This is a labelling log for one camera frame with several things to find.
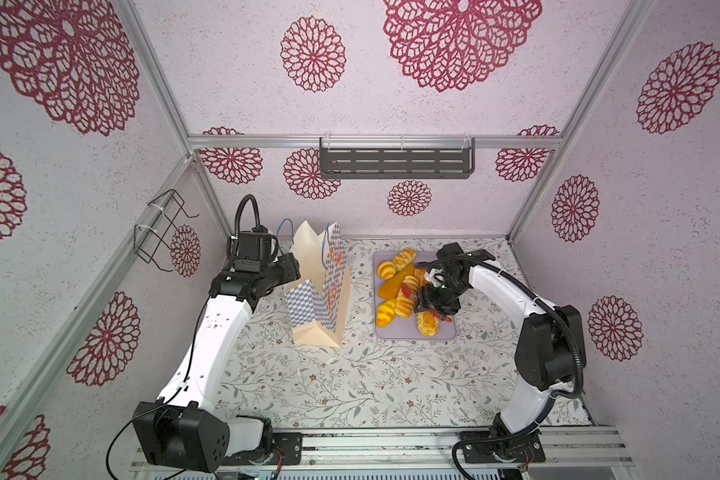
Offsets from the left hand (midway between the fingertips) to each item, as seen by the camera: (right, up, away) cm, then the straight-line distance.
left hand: (288, 271), depth 79 cm
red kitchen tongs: (+34, -7, +15) cm, 37 cm away
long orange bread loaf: (+30, -6, +23) cm, 38 cm away
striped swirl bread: (+33, -12, +16) cm, 38 cm away
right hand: (+38, -11, +8) cm, 40 cm away
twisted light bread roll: (+35, +4, +30) cm, 47 cm away
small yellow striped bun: (+27, -14, +16) cm, 34 cm away
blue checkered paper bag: (+9, -8, -4) cm, 13 cm away
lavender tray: (+34, -18, +15) cm, 41 cm away
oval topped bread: (+40, -16, +13) cm, 45 cm away
